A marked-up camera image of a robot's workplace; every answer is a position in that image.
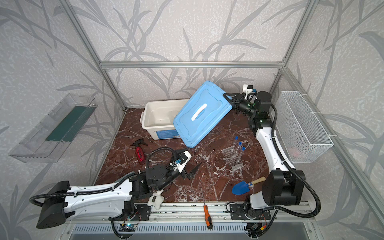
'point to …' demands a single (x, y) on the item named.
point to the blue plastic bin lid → (202, 113)
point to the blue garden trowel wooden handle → (243, 187)
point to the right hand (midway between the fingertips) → (224, 92)
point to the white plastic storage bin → (158, 116)
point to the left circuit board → (127, 227)
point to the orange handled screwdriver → (207, 217)
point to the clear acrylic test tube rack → (230, 155)
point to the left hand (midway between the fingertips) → (196, 151)
